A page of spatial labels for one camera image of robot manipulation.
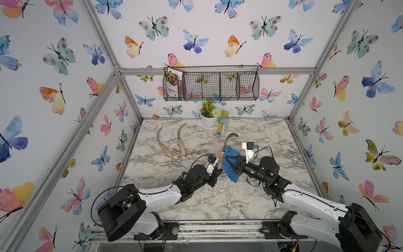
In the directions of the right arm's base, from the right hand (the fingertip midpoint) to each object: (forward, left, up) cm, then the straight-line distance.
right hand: (227, 157), depth 72 cm
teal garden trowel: (+45, -1, -23) cm, 50 cm away
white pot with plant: (+42, +11, -14) cm, 46 cm away
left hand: (0, +2, -12) cm, 12 cm away
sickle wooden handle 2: (+20, +27, -23) cm, 41 cm away
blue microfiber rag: (+2, -1, +1) cm, 3 cm away
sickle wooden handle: (+18, +37, -24) cm, 48 cm away
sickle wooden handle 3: (+2, +2, -3) cm, 4 cm away
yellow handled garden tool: (+38, +2, -24) cm, 44 cm away
